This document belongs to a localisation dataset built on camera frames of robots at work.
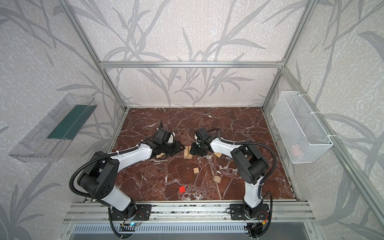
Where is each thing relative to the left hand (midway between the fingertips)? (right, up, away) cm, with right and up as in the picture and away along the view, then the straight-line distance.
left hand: (185, 144), depth 89 cm
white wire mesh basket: (+52, +8, -28) cm, 60 cm away
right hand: (+3, -3, +4) cm, 6 cm away
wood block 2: (0, -5, +4) cm, 7 cm away
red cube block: (-1, -23, -8) cm, 25 cm away
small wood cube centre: (+6, -15, -2) cm, 16 cm away
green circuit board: (-25, -35, -19) cm, 47 cm away
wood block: (0, -7, +3) cm, 8 cm away
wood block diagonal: (+2, -8, +2) cm, 9 cm away
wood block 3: (+20, -7, +4) cm, 22 cm away
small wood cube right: (+18, -19, -5) cm, 27 cm away
